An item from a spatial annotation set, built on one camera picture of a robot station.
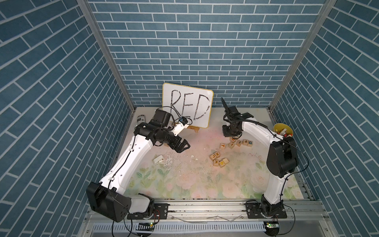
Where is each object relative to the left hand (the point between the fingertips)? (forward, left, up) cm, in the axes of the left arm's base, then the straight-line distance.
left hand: (186, 141), depth 74 cm
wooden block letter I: (+10, -29, -20) cm, 36 cm away
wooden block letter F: (+13, -39, -20) cm, 46 cm away
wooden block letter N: (+14, -30, -20) cm, 39 cm away
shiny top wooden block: (-3, -21, -21) cm, 30 cm away
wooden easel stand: (+23, -6, -19) cm, 30 cm away
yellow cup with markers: (+16, -61, -11) cm, 64 cm away
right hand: (+14, -25, -13) cm, 32 cm away
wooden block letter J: (+2, -16, -21) cm, 26 cm away
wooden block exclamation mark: (+12, -34, -21) cm, 42 cm away
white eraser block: (0, +18, -21) cm, 27 cm away
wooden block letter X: (+3, -19, -20) cm, 27 cm away
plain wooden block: (-1, -23, -20) cm, 31 cm away
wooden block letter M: (-2, -17, -21) cm, 27 cm away
